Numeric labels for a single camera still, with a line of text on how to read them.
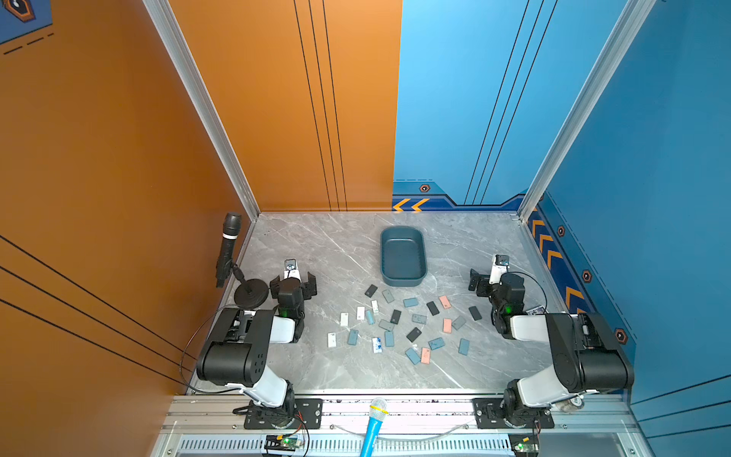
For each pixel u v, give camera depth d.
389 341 0.86
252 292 0.95
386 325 0.89
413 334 0.87
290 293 0.71
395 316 0.91
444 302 0.94
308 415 0.73
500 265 0.81
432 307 0.93
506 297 0.71
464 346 0.85
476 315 0.91
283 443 0.71
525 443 0.71
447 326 0.89
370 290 0.97
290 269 0.79
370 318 0.89
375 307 0.92
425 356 0.83
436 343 0.85
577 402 0.70
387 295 0.96
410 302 0.94
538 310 0.92
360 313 0.91
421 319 0.90
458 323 0.89
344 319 0.89
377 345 0.85
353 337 0.86
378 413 0.70
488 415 0.72
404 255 1.04
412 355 0.83
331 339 0.86
